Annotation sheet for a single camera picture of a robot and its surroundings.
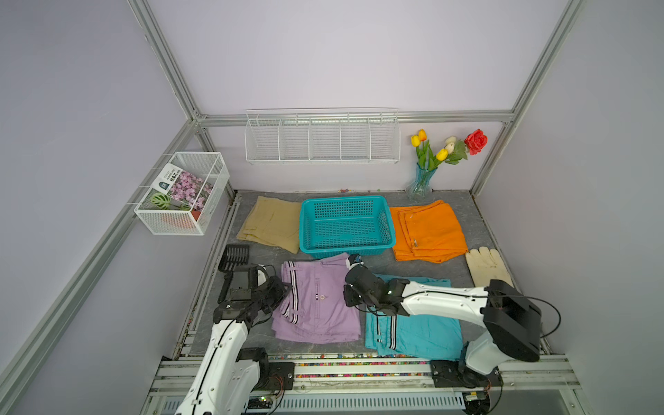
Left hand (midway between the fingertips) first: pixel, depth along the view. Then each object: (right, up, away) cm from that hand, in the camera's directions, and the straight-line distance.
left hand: (293, 287), depth 81 cm
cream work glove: (+69, +4, +15) cm, 71 cm away
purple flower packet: (-31, +31, -6) cm, 44 cm away
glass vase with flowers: (+50, +36, +34) cm, 70 cm away
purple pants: (+6, -6, +1) cm, 9 cm away
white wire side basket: (-37, +23, -8) cm, 44 cm away
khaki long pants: (-13, +20, +25) cm, 35 cm away
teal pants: (+41, -15, -3) cm, 44 cm away
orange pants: (+51, +16, +24) cm, 59 cm away
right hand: (+16, -1, +3) cm, 16 cm away
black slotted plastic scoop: (-26, +7, +19) cm, 33 cm away
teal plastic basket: (+20, +19, +28) cm, 39 cm away
